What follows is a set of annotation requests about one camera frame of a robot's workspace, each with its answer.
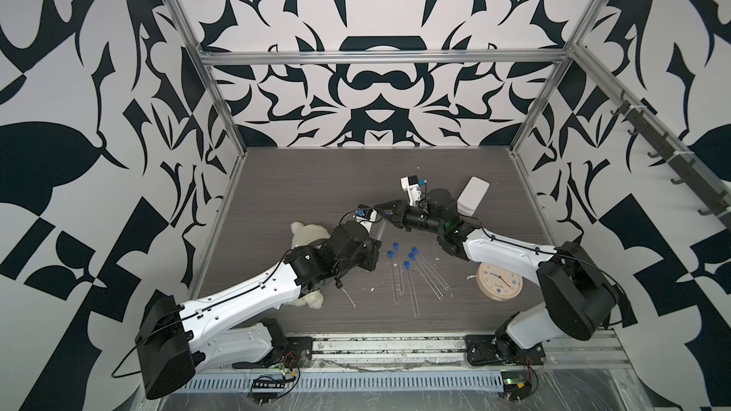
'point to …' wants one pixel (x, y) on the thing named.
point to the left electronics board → (267, 390)
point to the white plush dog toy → (303, 235)
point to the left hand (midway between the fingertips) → (378, 238)
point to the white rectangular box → (471, 195)
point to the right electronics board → (515, 384)
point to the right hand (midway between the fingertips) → (376, 205)
